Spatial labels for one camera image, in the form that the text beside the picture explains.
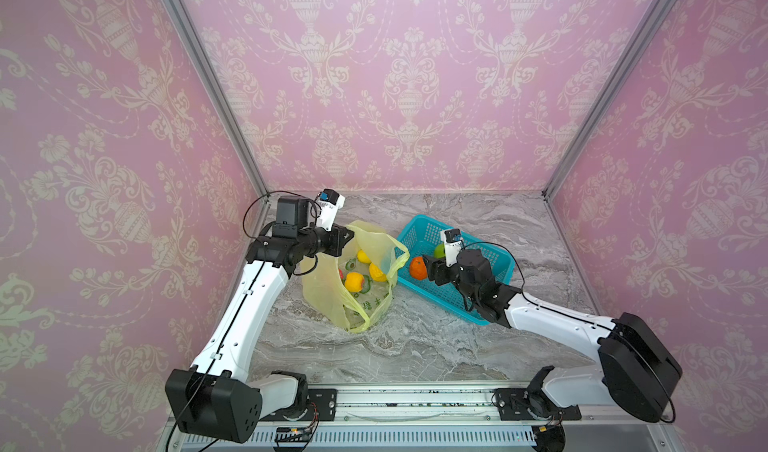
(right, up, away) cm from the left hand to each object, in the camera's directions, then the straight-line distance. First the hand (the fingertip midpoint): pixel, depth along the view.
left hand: (353, 234), depth 75 cm
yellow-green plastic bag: (-8, -12, +3) cm, 14 cm away
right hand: (+22, -6, +9) cm, 24 cm away
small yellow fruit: (+1, -8, +20) cm, 21 cm away
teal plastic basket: (+20, -2, +29) cm, 35 cm away
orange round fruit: (+18, -11, +17) cm, 27 cm away
